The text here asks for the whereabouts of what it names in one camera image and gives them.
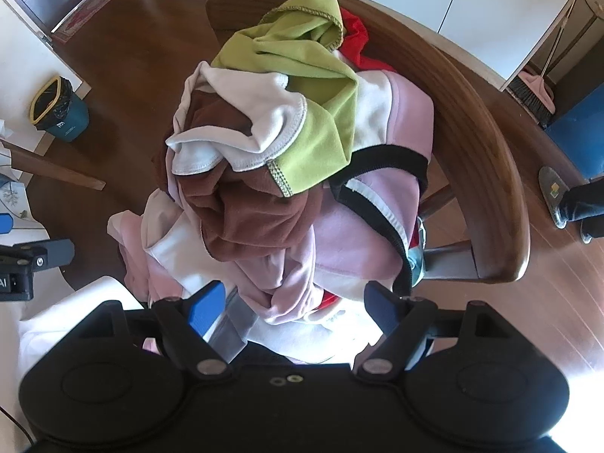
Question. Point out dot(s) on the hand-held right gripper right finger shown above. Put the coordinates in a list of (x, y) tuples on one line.
[(384, 311)]

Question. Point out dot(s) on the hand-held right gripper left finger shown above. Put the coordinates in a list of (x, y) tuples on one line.
[(207, 309)]

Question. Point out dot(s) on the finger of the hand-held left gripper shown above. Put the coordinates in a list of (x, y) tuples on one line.
[(49, 252), (4, 224)]

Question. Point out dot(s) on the pink jacket with black trim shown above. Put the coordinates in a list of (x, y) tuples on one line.
[(349, 240)]

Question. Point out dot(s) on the brown green colour-block sweatshirt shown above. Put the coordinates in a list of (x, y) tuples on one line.
[(255, 217)]

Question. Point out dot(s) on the wooden table leg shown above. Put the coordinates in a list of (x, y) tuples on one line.
[(61, 170)]

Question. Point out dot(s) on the blue trash bin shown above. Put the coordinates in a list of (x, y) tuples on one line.
[(66, 118)]

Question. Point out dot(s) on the wooden chair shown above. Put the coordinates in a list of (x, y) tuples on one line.
[(495, 160)]

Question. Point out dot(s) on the red patterned rug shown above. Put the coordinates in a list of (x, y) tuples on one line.
[(89, 7)]

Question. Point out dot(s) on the blue box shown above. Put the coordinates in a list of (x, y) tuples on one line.
[(578, 137)]

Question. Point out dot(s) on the pink broom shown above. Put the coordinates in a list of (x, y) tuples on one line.
[(535, 96)]

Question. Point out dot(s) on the red garment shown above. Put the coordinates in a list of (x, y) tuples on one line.
[(358, 37)]

